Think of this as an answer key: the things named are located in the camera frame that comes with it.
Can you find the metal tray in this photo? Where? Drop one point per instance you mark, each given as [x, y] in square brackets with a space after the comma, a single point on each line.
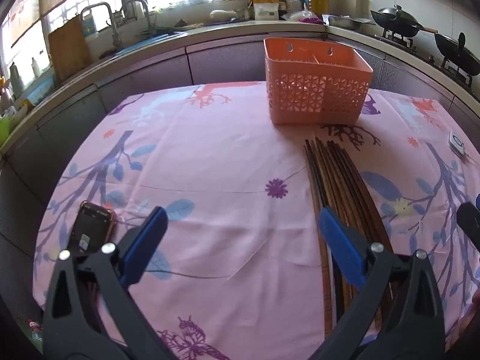
[348, 22]

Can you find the black smartphone with pink case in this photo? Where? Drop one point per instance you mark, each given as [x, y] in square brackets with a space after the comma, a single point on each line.
[92, 221]

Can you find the orange plastic utensil basket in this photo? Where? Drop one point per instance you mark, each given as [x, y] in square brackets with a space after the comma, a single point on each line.
[315, 93]

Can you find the gas stove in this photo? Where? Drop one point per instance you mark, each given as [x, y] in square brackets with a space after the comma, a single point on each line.
[403, 41]

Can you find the metal kitchen faucet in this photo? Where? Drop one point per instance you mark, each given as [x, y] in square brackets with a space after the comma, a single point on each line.
[144, 9]
[108, 18]

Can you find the pink floral tablecloth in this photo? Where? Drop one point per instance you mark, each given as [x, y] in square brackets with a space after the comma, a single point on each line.
[225, 165]

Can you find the bundle of dark wooden chopsticks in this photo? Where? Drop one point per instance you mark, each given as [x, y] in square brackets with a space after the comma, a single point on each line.
[337, 180]

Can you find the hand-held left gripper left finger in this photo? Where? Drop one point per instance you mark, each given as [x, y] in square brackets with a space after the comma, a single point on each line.
[148, 243]

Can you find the wooden cutting board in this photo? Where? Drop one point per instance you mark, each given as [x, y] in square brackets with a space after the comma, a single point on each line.
[69, 48]

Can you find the white bag with yellow label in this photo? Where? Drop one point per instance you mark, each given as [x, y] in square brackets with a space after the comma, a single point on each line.
[265, 5]

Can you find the kitchen sink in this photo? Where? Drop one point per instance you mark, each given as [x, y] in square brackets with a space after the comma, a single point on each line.
[150, 41]

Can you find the blue and white carton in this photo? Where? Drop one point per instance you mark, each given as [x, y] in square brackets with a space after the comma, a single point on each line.
[89, 24]

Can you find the plastic water bottle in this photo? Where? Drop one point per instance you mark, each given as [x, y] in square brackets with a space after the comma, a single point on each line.
[35, 332]

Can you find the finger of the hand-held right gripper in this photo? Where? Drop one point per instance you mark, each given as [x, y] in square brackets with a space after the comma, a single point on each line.
[468, 221]

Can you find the green plastic bowl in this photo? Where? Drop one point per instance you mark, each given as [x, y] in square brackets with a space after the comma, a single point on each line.
[5, 129]

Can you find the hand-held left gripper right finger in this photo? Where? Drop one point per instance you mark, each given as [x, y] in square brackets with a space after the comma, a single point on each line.
[341, 243]

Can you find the small white round device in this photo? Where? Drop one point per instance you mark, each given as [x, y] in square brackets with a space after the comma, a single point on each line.
[457, 143]

